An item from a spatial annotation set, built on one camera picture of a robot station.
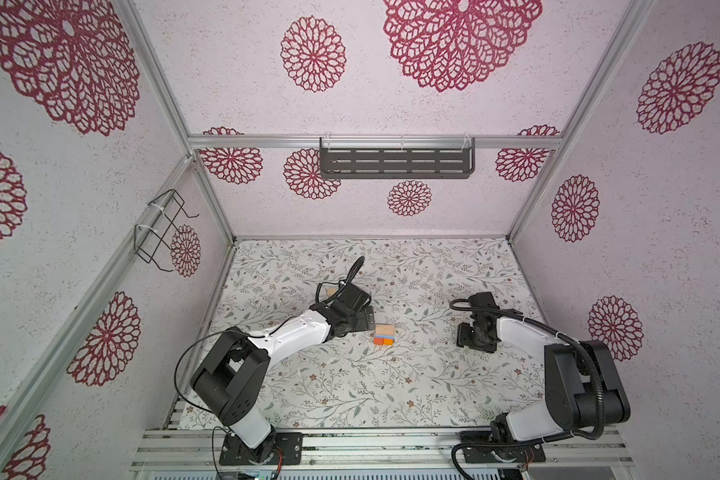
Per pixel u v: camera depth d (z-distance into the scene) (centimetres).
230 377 44
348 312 68
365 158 100
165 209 79
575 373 45
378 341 92
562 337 50
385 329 93
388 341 92
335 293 71
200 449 75
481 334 75
